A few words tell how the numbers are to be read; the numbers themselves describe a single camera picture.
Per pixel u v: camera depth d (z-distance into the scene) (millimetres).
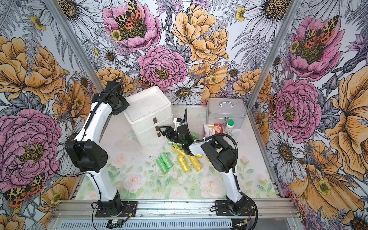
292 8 722
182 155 913
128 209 743
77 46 857
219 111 1009
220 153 550
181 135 758
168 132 848
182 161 892
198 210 750
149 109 865
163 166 871
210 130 1022
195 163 883
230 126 994
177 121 893
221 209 742
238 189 606
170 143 968
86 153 490
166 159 897
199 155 901
